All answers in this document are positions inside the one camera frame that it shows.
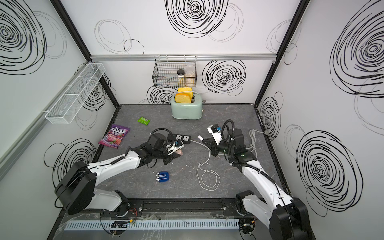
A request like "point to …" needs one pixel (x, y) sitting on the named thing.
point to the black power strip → (185, 139)
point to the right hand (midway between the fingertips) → (205, 141)
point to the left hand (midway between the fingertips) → (177, 152)
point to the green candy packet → (144, 120)
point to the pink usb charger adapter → (179, 152)
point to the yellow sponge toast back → (182, 89)
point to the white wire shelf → (76, 92)
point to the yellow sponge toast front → (182, 98)
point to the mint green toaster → (192, 111)
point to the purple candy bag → (114, 136)
